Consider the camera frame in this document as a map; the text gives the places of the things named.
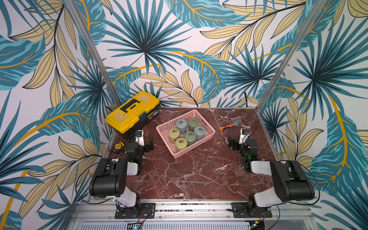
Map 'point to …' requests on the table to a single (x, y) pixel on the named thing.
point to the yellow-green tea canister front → (180, 143)
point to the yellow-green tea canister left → (173, 133)
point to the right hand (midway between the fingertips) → (238, 136)
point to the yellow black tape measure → (120, 147)
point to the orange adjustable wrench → (235, 123)
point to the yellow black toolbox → (132, 116)
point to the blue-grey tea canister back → (181, 125)
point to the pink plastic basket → (163, 130)
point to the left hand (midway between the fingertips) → (145, 138)
